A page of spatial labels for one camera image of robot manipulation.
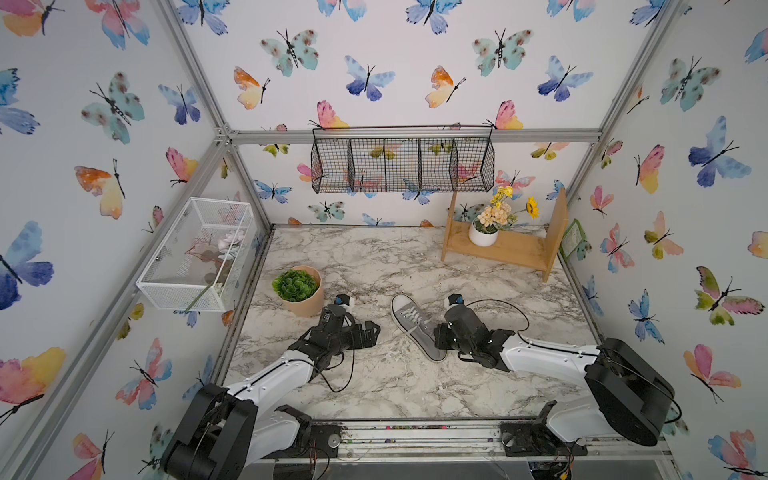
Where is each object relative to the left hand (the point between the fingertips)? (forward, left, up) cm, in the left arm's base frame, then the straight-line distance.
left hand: (371, 327), depth 88 cm
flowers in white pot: (+30, -37, +9) cm, 49 cm away
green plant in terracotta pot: (+9, +20, +6) cm, 23 cm away
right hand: (-1, -18, 0) cm, 18 cm away
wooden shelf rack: (+28, -49, +1) cm, 57 cm away
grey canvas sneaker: (0, -14, -1) cm, 14 cm away
